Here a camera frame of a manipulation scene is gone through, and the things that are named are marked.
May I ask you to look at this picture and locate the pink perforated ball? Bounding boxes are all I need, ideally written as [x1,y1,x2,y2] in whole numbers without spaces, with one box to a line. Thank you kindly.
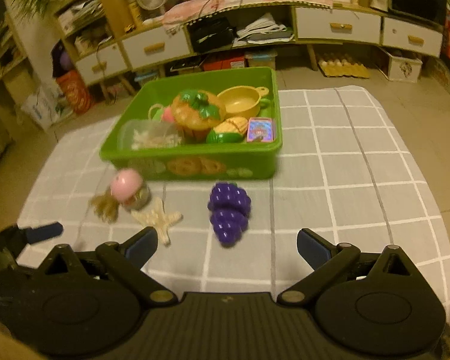
[109,168,151,211]

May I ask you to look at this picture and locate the purple toy grapes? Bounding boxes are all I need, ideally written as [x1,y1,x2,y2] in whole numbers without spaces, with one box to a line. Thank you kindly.
[207,182,251,247]

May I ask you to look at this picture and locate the pink cartoon card pack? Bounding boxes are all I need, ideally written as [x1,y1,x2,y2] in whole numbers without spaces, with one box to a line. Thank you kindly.
[246,117,275,143]

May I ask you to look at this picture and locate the orange toy pumpkin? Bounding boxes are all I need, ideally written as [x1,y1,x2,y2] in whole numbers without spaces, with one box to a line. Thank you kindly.
[170,89,226,143]

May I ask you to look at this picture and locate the yellow toy pot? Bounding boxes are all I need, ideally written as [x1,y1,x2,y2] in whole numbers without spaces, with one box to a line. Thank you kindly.
[217,85,271,119]

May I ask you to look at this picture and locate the white starfish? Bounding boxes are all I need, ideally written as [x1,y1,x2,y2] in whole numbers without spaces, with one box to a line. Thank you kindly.
[130,197,183,246]

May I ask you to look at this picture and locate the brown toy piece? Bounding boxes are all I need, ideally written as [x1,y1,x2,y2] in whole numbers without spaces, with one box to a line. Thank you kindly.
[89,189,119,224]

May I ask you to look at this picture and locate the grey checked table cloth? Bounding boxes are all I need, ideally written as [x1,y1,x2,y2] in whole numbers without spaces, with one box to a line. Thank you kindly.
[16,84,450,353]

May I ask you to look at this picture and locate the clear cotton swab box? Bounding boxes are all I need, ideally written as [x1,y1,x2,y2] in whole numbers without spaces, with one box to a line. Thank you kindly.
[117,119,184,151]

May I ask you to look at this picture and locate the orange round tin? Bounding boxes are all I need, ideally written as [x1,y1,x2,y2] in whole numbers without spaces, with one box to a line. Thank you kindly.
[56,70,93,115]

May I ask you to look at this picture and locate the toy corn cob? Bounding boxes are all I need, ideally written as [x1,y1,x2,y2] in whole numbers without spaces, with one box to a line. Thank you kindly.
[205,116,249,144]

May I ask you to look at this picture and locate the green plastic bin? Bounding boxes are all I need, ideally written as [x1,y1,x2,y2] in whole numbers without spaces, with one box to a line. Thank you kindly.
[99,67,283,180]

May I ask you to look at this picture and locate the egg carton tray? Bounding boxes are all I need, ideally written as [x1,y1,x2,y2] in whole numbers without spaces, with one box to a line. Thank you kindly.
[317,53,370,79]

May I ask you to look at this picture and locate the white patterned storage box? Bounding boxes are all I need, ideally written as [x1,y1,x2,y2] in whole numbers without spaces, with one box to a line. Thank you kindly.
[376,48,423,84]

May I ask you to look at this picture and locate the clear storage box blue lid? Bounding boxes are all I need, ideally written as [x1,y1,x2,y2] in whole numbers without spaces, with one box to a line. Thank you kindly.
[244,49,278,70]

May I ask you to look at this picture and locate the wooden tv cabinet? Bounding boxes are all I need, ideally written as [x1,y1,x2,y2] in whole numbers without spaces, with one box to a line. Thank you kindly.
[122,3,444,71]

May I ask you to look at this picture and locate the red cardboard box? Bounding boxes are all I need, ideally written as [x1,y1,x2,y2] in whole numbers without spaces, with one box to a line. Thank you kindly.
[201,54,246,72]

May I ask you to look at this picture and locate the wooden shelf unit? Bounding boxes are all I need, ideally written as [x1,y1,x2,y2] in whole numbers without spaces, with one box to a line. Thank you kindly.
[52,0,136,99]

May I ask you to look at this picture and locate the stack of papers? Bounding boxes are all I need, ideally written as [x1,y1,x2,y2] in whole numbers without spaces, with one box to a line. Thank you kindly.
[234,12,294,45]

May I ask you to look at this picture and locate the black bag on shelf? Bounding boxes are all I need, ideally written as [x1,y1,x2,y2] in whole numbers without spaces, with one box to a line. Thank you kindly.
[187,17,236,53]

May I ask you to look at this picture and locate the pink checked cloth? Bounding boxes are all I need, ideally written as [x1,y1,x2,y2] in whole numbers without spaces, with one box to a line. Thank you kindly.
[161,0,333,34]

